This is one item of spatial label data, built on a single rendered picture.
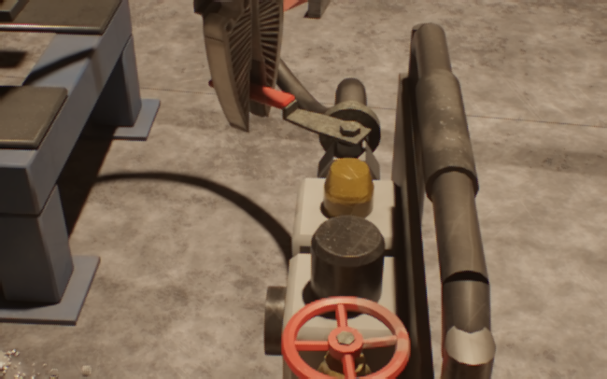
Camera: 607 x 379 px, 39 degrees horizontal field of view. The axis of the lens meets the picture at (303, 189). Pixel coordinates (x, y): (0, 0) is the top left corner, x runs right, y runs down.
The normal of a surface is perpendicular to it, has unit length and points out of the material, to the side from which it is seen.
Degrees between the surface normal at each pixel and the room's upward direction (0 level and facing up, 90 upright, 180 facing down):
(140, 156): 0
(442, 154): 26
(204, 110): 0
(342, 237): 0
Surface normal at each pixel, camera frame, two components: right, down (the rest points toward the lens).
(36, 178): 1.00, 0.04
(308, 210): 0.00, -0.81
